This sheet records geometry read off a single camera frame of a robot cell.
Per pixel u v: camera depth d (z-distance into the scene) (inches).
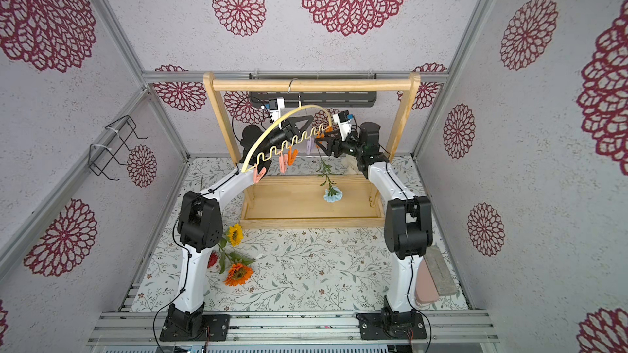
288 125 28.2
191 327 25.4
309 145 32.0
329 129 33.6
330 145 30.8
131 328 29.4
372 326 29.2
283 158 27.6
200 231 22.6
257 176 26.0
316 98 38.2
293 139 28.2
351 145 30.7
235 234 36.6
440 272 32.1
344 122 30.4
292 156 29.1
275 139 29.2
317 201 40.2
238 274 31.7
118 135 31.1
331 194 35.6
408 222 21.2
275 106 28.2
